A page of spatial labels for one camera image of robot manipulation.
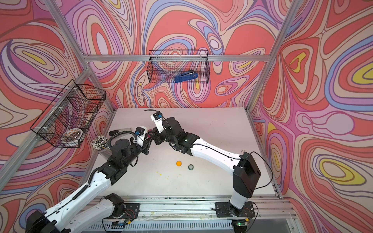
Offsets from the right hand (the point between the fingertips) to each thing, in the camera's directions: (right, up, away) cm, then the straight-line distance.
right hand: (151, 135), depth 74 cm
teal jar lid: (+21, -21, +15) cm, 33 cm away
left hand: (0, 0, +1) cm, 1 cm away
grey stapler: (-34, 0, +27) cm, 44 cm away
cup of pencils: (-29, -5, +5) cm, 30 cm away
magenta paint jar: (-1, 0, -3) cm, 3 cm away
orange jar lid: (+13, -19, +16) cm, 28 cm away
